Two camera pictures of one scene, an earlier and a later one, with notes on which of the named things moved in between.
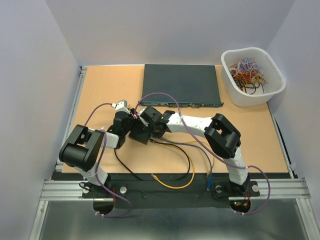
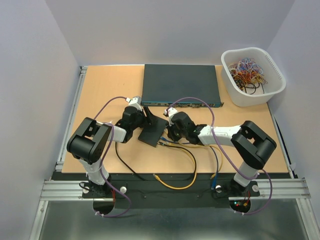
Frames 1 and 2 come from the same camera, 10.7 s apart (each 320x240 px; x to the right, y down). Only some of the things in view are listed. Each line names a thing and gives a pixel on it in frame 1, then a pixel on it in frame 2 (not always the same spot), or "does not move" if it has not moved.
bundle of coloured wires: (248, 75) does not move
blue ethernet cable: (210, 177) → (216, 177)
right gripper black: (157, 134) → (170, 133)
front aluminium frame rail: (72, 190) does not move
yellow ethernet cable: (188, 186) does not move
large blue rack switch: (191, 85) does not move
